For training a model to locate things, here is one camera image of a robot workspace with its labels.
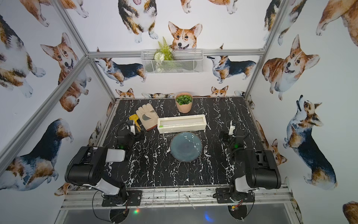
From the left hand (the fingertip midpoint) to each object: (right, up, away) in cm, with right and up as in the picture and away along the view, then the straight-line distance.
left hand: (137, 125), depth 95 cm
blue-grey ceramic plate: (+33, -14, -3) cm, 36 cm away
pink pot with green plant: (+32, +17, +6) cm, 36 cm away
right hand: (+60, -1, -1) cm, 60 cm away
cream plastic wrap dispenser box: (+23, +1, 0) cm, 23 cm away
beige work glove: (+3, +6, +14) cm, 15 cm away
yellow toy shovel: (-6, +5, +12) cm, 15 cm away
